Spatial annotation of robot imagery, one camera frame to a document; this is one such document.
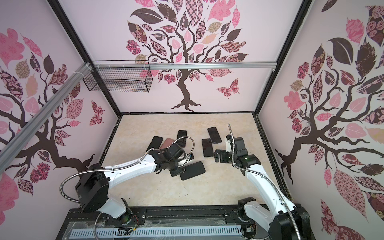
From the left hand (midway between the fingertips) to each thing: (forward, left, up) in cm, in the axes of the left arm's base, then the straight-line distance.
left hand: (179, 168), depth 84 cm
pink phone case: (+23, +10, -7) cm, 26 cm away
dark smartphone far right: (+29, -24, -7) cm, 38 cm away
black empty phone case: (+22, +19, -8) cm, 30 cm away
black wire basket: (+52, +41, +27) cm, 71 cm away
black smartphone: (+19, -18, -9) cm, 28 cm away
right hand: (+7, -24, +7) cm, 26 cm away
